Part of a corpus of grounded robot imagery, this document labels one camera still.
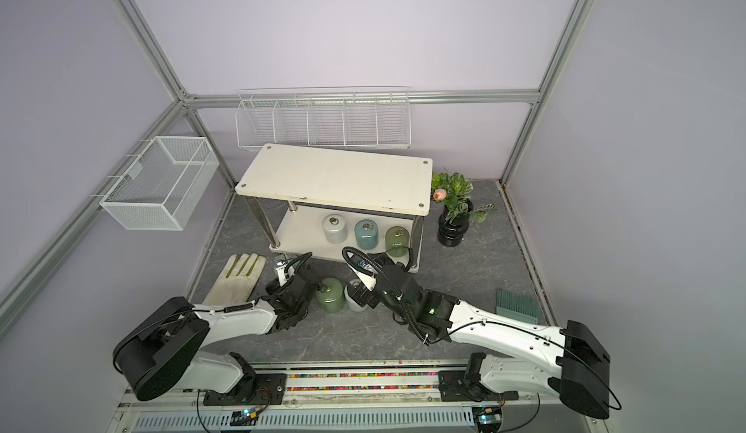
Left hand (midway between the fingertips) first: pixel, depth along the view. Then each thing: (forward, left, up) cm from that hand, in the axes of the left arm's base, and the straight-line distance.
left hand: (297, 274), depth 90 cm
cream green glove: (-1, +21, -4) cm, 22 cm away
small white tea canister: (+11, -13, +8) cm, 18 cm away
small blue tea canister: (+8, -23, +8) cm, 25 cm away
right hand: (-8, -21, +17) cm, 28 cm away
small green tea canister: (+5, -32, +8) cm, 33 cm away
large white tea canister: (-11, -17, +1) cm, 20 cm away
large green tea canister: (-10, -12, +3) cm, 15 cm away
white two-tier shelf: (+3, -12, +30) cm, 32 cm away
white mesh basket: (+14, +30, +28) cm, 43 cm away
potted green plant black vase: (+6, -49, +20) cm, 53 cm away
